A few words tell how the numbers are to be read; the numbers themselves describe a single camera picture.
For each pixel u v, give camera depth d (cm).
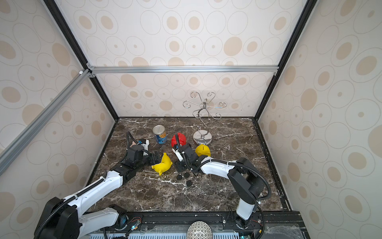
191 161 68
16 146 53
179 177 89
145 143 76
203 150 90
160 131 98
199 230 71
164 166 86
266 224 73
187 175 90
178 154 79
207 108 83
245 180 47
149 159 74
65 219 39
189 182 87
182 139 116
